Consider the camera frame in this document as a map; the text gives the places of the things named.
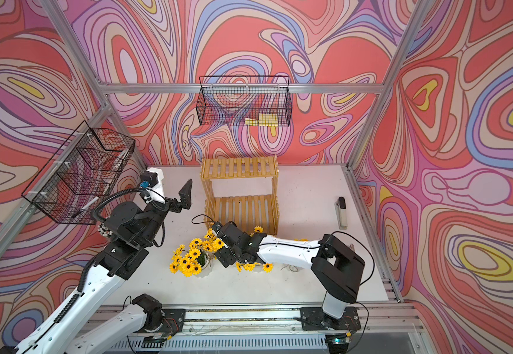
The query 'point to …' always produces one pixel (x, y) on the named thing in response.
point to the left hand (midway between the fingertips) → (177, 177)
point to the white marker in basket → (79, 211)
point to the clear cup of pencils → (104, 230)
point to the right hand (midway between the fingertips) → (229, 252)
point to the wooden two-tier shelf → (242, 189)
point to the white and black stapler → (340, 209)
